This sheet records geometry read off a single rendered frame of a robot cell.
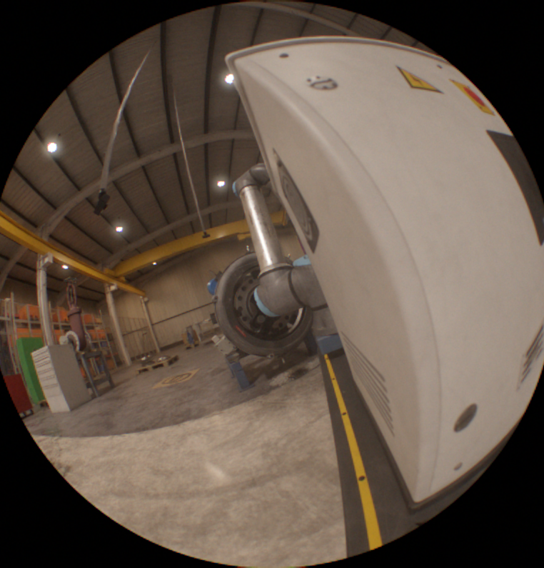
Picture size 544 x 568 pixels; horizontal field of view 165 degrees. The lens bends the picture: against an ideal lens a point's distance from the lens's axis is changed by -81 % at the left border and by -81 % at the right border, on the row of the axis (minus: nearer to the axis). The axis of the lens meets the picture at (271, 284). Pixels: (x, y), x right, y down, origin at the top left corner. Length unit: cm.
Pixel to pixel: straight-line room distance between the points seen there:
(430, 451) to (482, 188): 17
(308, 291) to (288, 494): 70
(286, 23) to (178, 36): 346
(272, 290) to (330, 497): 73
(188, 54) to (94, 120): 375
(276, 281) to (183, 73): 790
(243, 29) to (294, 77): 821
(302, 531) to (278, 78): 77
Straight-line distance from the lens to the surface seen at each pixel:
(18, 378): 550
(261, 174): 95
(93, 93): 804
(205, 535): 76
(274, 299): 69
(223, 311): 120
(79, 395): 435
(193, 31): 792
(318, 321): 64
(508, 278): 15
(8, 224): 872
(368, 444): 34
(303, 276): 63
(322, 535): 63
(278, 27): 862
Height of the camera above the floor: 59
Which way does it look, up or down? 5 degrees up
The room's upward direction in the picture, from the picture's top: 22 degrees counter-clockwise
